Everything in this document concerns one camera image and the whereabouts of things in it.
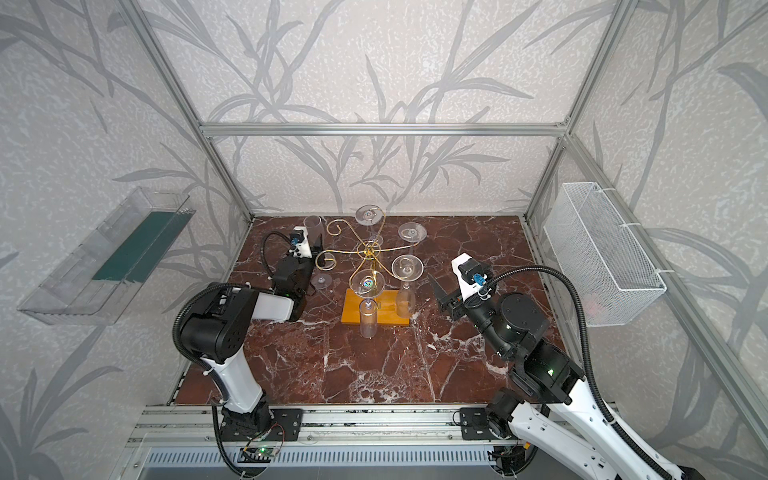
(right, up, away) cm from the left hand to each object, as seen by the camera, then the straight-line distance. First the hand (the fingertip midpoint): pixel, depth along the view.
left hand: (318, 225), depth 91 cm
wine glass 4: (+29, -3, -19) cm, 35 cm away
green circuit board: (-10, -58, -19) cm, 61 cm away
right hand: (+36, -8, -30) cm, 48 cm away
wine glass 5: (+19, -14, -30) cm, 38 cm away
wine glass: (-1, -1, +1) cm, 2 cm away
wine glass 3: (+18, +2, -17) cm, 25 cm away
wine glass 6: (+27, -11, -26) cm, 39 cm away
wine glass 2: (-1, -18, +10) cm, 21 cm away
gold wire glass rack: (+19, -7, -21) cm, 29 cm away
